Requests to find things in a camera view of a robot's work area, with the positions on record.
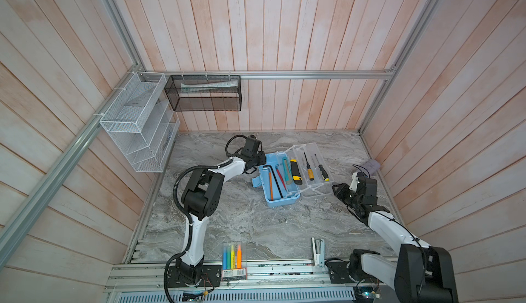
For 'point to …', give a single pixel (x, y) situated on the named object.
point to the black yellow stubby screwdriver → (323, 173)
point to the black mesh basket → (205, 92)
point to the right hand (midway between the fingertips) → (334, 185)
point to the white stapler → (319, 259)
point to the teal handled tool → (287, 171)
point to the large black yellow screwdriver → (297, 178)
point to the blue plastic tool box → (318, 188)
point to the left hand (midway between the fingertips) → (264, 159)
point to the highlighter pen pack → (234, 261)
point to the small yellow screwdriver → (310, 171)
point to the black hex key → (274, 179)
